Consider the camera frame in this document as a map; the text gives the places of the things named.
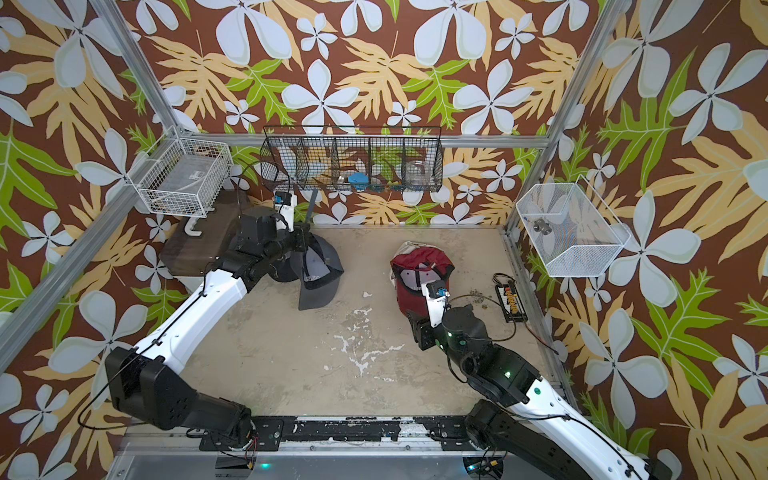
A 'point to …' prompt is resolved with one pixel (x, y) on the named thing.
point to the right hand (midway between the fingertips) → (413, 308)
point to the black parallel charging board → (512, 302)
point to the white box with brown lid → (195, 243)
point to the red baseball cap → (413, 267)
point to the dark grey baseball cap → (318, 268)
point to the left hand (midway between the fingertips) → (309, 220)
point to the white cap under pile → (408, 246)
